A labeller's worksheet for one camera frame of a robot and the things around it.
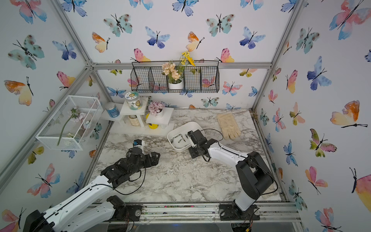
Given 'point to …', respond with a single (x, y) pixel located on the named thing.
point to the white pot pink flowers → (156, 108)
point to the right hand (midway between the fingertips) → (194, 148)
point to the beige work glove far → (228, 125)
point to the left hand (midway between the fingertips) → (155, 154)
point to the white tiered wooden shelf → (122, 125)
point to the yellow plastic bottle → (153, 126)
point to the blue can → (112, 109)
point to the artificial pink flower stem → (77, 116)
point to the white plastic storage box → (178, 139)
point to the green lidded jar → (134, 100)
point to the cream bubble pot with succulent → (134, 120)
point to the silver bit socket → (178, 141)
